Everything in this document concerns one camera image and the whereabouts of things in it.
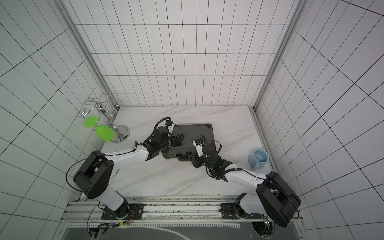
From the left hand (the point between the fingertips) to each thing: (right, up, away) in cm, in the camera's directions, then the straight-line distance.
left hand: (177, 137), depth 90 cm
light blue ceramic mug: (+50, -13, -1) cm, 52 cm away
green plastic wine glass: (-41, +4, -7) cm, 42 cm away
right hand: (+9, -8, -5) cm, 13 cm away
